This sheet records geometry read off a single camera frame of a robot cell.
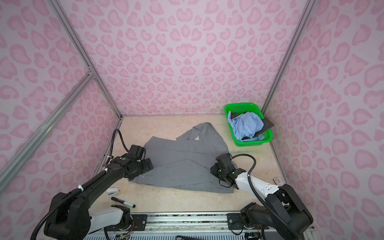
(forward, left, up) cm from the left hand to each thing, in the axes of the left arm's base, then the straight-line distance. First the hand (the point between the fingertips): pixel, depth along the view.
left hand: (146, 166), depth 86 cm
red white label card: (-8, -75, -6) cm, 76 cm away
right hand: (-1, -38, -2) cm, 38 cm away
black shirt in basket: (+38, -57, +2) cm, 69 cm away
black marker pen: (-18, +10, -5) cm, 21 cm away
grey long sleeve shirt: (+4, -23, -6) cm, 24 cm away
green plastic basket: (+49, -63, -1) cm, 80 cm away
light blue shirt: (+22, -61, +8) cm, 65 cm away
